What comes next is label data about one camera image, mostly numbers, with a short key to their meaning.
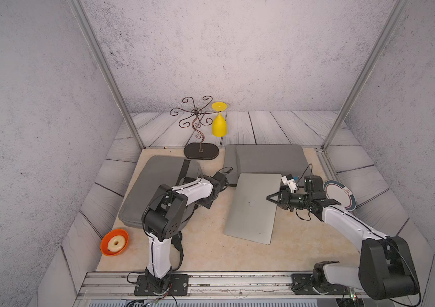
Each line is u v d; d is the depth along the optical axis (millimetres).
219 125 995
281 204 746
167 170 1044
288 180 802
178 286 729
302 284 721
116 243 808
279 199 780
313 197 681
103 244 798
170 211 508
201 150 1180
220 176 827
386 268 410
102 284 747
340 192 1021
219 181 821
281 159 1101
